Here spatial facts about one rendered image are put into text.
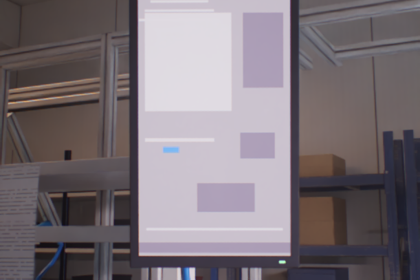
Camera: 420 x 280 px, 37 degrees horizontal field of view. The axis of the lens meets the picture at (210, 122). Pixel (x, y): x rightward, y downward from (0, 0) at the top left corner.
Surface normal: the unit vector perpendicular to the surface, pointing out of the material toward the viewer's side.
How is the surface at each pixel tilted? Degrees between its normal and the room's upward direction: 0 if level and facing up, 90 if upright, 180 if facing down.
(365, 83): 90
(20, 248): 90
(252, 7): 101
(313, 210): 90
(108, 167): 90
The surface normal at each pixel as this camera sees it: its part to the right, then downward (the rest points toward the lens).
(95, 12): -0.44, -0.17
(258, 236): -0.01, 0.00
